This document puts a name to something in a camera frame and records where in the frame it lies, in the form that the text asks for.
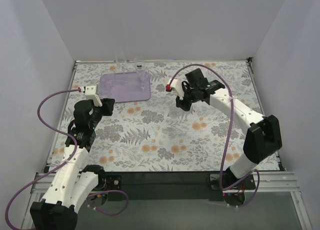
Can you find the small clear shot glass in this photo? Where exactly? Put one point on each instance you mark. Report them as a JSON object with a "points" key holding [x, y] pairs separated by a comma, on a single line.
{"points": [[126, 80]]}

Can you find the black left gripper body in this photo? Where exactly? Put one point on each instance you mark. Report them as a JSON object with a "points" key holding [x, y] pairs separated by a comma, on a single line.
{"points": [[107, 106]]}

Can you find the clear plain drinking glass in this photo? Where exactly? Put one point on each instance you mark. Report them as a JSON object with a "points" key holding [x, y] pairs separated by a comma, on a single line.
{"points": [[121, 60]]}

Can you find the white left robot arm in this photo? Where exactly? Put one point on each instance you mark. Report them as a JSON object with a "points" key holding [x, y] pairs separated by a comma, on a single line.
{"points": [[58, 208]]}

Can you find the clear faceted tumbler glass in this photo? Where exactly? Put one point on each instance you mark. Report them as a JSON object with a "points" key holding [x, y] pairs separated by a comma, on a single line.
{"points": [[110, 77]]}

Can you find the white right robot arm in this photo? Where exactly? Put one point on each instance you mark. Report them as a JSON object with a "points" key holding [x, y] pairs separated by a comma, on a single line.
{"points": [[262, 133]]}

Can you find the clear champagne flute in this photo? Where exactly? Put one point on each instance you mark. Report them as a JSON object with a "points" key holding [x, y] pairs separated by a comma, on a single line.
{"points": [[140, 68]]}

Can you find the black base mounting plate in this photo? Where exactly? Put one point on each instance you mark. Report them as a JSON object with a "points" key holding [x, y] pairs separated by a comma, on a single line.
{"points": [[164, 185]]}

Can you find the floral patterned table mat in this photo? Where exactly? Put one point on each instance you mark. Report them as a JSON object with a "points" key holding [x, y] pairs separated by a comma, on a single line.
{"points": [[154, 135]]}

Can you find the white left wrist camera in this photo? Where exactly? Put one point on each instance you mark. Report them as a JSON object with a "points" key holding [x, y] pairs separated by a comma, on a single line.
{"points": [[91, 93]]}

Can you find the lilac plastic tray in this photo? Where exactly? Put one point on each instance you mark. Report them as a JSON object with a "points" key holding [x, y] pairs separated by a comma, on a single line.
{"points": [[131, 93]]}

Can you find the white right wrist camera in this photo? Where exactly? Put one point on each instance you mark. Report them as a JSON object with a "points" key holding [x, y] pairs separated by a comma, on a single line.
{"points": [[176, 86]]}

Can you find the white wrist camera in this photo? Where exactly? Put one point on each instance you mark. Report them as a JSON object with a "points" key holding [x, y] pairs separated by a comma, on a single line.
{"points": [[91, 93], [176, 86]]}

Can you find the aluminium frame rail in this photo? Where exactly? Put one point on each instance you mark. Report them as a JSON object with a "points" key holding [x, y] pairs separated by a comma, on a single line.
{"points": [[269, 182]]}

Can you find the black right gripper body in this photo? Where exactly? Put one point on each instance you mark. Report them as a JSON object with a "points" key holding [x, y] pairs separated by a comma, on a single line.
{"points": [[183, 104]]}

